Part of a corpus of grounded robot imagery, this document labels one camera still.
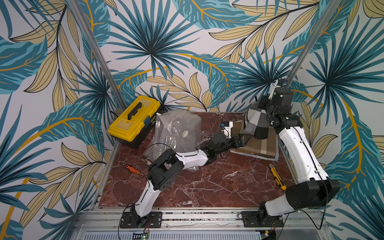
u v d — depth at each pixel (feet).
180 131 3.39
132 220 2.09
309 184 1.35
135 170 2.87
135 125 2.91
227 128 2.49
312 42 2.63
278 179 2.81
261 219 2.19
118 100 3.61
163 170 1.76
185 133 3.28
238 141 2.34
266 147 3.04
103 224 2.37
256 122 2.62
